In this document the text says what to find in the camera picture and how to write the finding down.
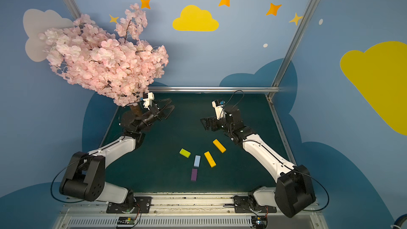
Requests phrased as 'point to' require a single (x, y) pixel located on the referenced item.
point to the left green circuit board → (126, 220)
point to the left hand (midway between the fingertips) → (172, 102)
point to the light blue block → (197, 160)
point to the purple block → (194, 174)
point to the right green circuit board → (259, 222)
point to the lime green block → (185, 152)
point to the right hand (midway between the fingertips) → (210, 116)
